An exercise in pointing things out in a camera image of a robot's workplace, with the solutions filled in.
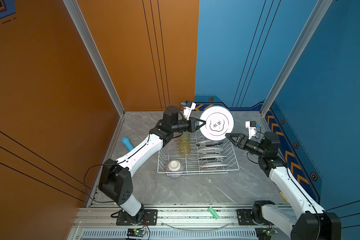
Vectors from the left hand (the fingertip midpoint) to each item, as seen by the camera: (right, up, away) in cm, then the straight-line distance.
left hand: (206, 122), depth 73 cm
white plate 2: (+5, -17, +17) cm, 25 cm away
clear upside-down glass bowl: (-16, -26, +10) cm, 33 cm away
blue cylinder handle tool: (-49, -13, +24) cm, 56 cm away
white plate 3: (+5, -18, +8) cm, 21 cm away
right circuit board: (+27, -53, -2) cm, 60 cm away
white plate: (+7, 0, 0) cm, 7 cm away
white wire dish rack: (-7, -19, +20) cm, 29 cm away
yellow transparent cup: (-11, -13, +17) cm, 24 cm away
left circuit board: (-36, -53, -1) cm, 64 cm away
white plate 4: (+5, -22, +5) cm, 23 cm away
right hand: (+11, -8, +2) cm, 13 cm away
